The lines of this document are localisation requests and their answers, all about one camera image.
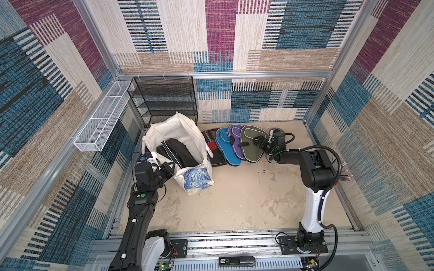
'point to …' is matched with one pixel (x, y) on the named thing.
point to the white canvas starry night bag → (179, 127)
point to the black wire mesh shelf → (156, 97)
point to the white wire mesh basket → (94, 134)
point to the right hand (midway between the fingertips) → (259, 143)
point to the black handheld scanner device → (237, 261)
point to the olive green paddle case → (252, 152)
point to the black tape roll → (276, 131)
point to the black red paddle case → (218, 159)
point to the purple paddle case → (234, 132)
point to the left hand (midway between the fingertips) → (175, 162)
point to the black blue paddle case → (223, 142)
